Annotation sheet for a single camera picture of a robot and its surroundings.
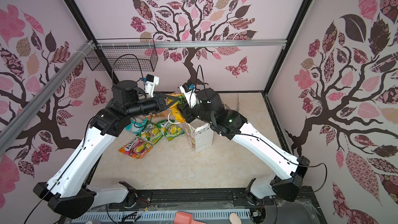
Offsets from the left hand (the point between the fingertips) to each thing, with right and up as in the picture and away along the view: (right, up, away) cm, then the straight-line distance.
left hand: (177, 102), depth 61 cm
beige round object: (+24, -52, +7) cm, 58 cm away
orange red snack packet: (-27, -26, +26) cm, 46 cm away
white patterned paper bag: (+9, -15, +14) cm, 22 cm away
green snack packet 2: (-10, -16, +34) cm, 39 cm away
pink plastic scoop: (+2, -53, +8) cm, 53 cm away
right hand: (+1, 0, +2) cm, 2 cm away
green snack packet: (-22, -18, +34) cm, 44 cm away
